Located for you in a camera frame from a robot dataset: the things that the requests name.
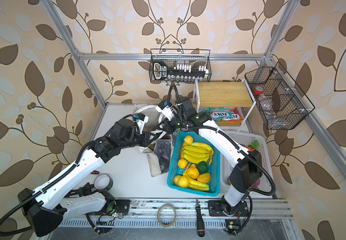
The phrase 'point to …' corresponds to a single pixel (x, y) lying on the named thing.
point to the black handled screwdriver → (200, 228)
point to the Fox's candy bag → (222, 114)
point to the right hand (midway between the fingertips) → (159, 127)
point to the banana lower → (195, 184)
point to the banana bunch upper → (197, 152)
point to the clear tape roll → (158, 215)
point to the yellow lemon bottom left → (182, 181)
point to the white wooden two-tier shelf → (223, 93)
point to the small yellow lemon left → (182, 163)
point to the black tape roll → (103, 181)
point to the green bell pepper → (202, 167)
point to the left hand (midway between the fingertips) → (156, 134)
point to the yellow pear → (188, 140)
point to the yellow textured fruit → (192, 171)
